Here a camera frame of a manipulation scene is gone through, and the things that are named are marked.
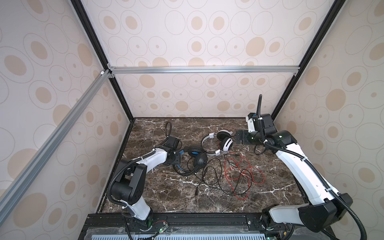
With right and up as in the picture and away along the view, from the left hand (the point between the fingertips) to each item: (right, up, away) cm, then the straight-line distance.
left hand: (179, 157), depth 93 cm
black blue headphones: (+13, 0, -6) cm, 14 cm away
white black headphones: (+29, +11, +3) cm, 32 cm away
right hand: (+35, +14, -16) cm, 41 cm away
